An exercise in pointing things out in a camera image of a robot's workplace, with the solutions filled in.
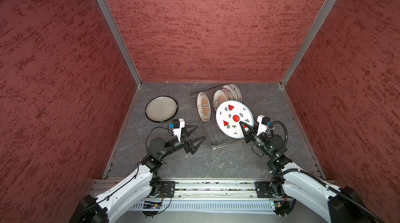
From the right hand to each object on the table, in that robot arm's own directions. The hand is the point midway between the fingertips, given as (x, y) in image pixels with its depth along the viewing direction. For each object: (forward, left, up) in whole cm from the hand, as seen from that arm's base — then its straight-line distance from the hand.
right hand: (238, 125), depth 77 cm
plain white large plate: (+23, +46, -16) cm, 54 cm away
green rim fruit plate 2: (+18, -4, 0) cm, 19 cm away
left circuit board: (-30, +43, -20) cm, 56 cm away
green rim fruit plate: (+24, -1, -1) cm, 24 cm away
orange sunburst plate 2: (+23, +2, -1) cm, 23 cm away
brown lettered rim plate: (+21, +17, -13) cm, 30 cm away
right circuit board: (-33, -18, -20) cm, 43 cm away
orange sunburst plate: (+25, +6, -7) cm, 27 cm away
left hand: (-7, +18, +4) cm, 20 cm away
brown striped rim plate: (+23, +46, -16) cm, 54 cm away
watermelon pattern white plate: (+5, +4, +2) cm, 7 cm away
